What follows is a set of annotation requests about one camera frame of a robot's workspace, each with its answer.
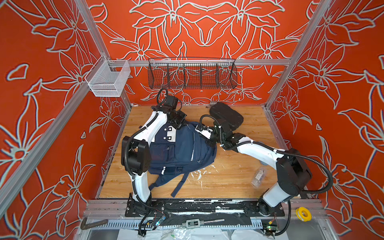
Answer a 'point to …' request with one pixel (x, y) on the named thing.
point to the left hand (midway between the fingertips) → (189, 119)
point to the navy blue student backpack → (178, 150)
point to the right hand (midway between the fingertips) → (199, 133)
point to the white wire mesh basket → (106, 78)
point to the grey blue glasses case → (263, 163)
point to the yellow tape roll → (303, 214)
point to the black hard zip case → (226, 115)
